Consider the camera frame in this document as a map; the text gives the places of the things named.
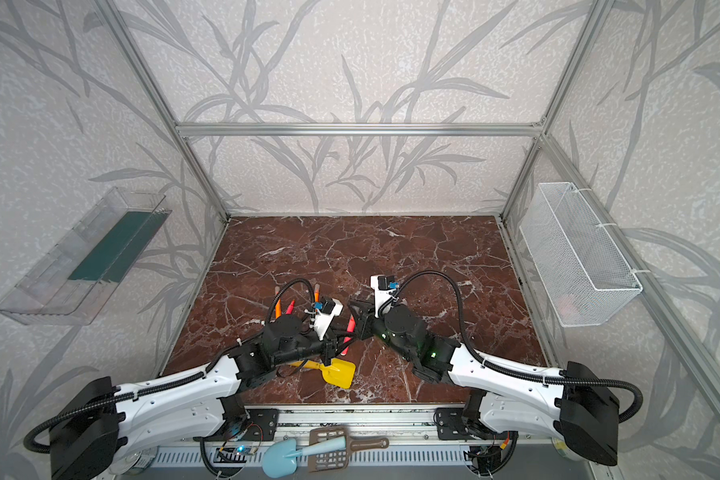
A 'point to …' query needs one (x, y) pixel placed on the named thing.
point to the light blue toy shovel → (277, 463)
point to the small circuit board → (245, 450)
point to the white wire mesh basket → (583, 272)
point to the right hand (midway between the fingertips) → (349, 297)
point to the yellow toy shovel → (339, 372)
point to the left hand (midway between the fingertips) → (359, 328)
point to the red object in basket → (565, 305)
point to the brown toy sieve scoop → (338, 459)
